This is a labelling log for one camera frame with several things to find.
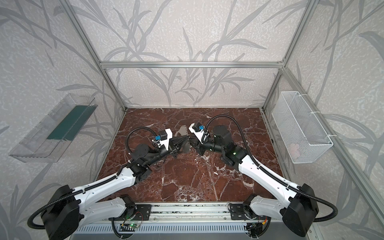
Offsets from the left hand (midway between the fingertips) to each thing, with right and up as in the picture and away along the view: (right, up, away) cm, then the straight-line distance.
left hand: (189, 134), depth 66 cm
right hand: (-1, 0, +4) cm, 4 cm away
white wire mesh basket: (+48, -2, -5) cm, 48 cm away
